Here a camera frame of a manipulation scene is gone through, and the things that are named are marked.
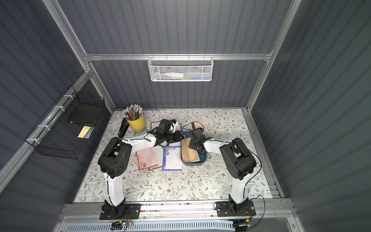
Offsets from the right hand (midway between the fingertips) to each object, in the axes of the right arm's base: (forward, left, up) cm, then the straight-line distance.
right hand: (192, 146), depth 98 cm
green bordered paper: (+20, +29, -1) cm, 35 cm away
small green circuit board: (-45, +37, -2) cm, 58 cm away
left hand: (+1, +4, +8) cm, 9 cm away
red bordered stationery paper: (-10, +29, +1) cm, 30 cm away
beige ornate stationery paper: (-7, +2, +1) cm, 7 cm away
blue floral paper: (-10, +13, 0) cm, 16 cm away
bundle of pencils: (+18, +40, +15) cm, 47 cm away
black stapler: (+14, +51, +2) cm, 53 cm away
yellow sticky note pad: (-6, +57, +25) cm, 63 cm away
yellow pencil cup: (+13, +38, +7) cm, 41 cm away
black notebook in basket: (+6, +62, +26) cm, 68 cm away
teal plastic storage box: (-8, -7, 0) cm, 10 cm away
